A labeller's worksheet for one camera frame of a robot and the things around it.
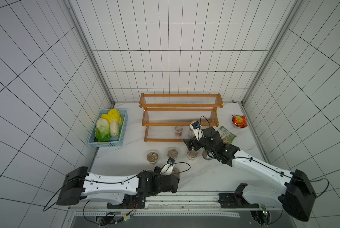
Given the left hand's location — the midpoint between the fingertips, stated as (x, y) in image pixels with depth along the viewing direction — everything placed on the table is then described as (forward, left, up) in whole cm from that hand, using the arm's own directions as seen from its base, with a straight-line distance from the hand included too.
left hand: (166, 176), depth 76 cm
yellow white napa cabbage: (+37, +38, +1) cm, 53 cm away
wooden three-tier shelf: (+46, 0, -6) cm, 46 cm away
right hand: (+19, -11, +12) cm, 25 cm away
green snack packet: (+28, -42, -5) cm, 51 cm away
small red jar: (+4, -5, 0) cm, 7 cm away
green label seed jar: (+14, -3, 0) cm, 14 cm away
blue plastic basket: (+21, +33, 0) cm, 39 cm away
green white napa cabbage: (+26, +42, +4) cm, 50 cm away
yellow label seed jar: (+11, +9, 0) cm, 14 cm away
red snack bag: (+38, -52, 0) cm, 65 cm away
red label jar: (+13, -16, 0) cm, 20 cm away
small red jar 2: (+29, -7, +2) cm, 30 cm away
